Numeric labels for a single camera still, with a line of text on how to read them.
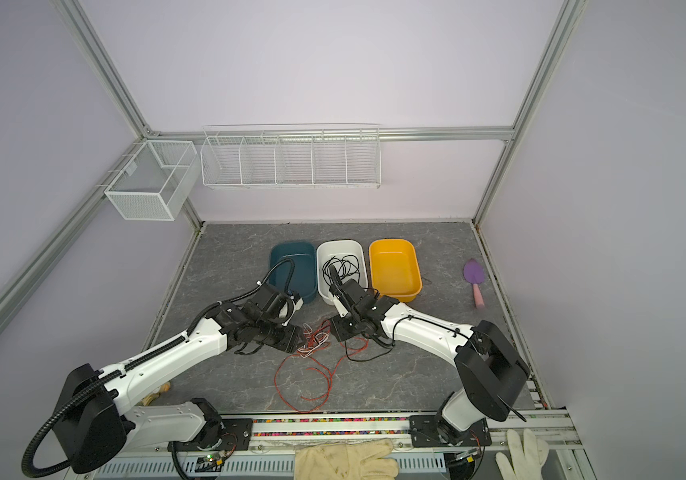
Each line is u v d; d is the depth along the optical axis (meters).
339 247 1.06
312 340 0.85
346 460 0.71
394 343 0.57
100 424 0.38
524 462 0.69
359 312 0.64
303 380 0.83
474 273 1.08
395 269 1.06
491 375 0.43
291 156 0.98
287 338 0.71
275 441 0.74
